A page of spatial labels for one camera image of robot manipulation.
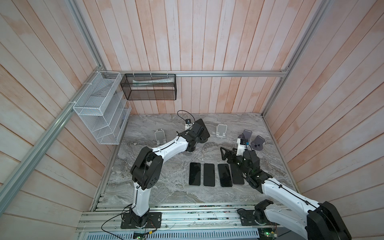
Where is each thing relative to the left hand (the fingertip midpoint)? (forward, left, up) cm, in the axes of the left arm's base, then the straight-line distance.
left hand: (190, 137), depth 94 cm
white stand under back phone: (+10, -22, -5) cm, 25 cm away
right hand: (-10, -21, +5) cm, 24 cm away
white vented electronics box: (-50, +3, -10) cm, 51 cm away
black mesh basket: (+35, +29, +14) cm, 48 cm away
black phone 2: (-20, -11, -10) cm, 25 cm away
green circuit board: (-49, -37, -10) cm, 63 cm away
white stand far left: (+5, +21, -6) cm, 22 cm away
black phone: (+6, -11, -3) cm, 13 cm away
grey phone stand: (-1, -45, -6) cm, 46 cm away
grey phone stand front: (+6, -39, -4) cm, 39 cm away
